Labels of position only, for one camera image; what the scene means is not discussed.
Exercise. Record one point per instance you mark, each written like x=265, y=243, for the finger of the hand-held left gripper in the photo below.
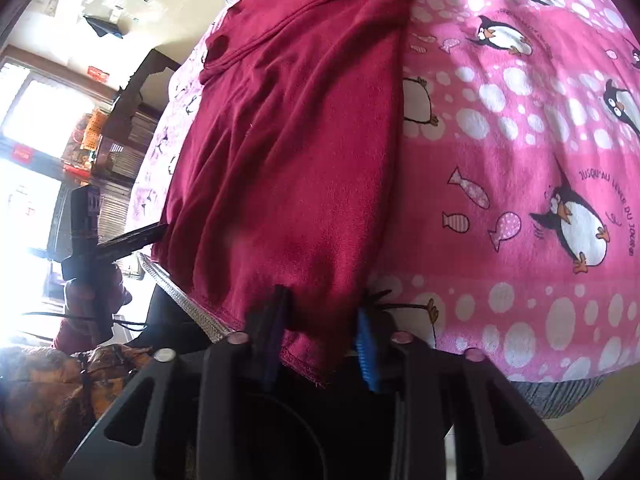
x=135, y=240

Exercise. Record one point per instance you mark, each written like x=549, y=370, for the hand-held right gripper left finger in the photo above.
x=272, y=345

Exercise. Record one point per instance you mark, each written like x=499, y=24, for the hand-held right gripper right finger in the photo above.
x=368, y=357

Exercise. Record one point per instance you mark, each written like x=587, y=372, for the maroon sweater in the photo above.
x=280, y=150

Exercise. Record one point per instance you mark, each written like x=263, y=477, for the person's left forearm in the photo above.
x=72, y=337

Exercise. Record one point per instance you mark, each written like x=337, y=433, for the person's left hand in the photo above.
x=112, y=285

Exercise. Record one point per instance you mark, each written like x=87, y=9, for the grey striped mattress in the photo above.
x=180, y=295

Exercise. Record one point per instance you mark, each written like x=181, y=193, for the orange plastic basket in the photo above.
x=95, y=130

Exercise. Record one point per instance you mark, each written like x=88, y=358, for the window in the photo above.
x=42, y=110

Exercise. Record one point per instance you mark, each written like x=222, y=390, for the dark wooden cabinet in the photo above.
x=135, y=110

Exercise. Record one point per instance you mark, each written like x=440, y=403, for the person's floral brown clothing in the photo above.
x=45, y=405

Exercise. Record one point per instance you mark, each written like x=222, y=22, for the dark hanging cloth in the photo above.
x=102, y=25

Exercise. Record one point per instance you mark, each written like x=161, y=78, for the pink penguin print blanket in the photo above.
x=510, y=150

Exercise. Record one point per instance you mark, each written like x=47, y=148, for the red wall sign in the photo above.
x=98, y=73

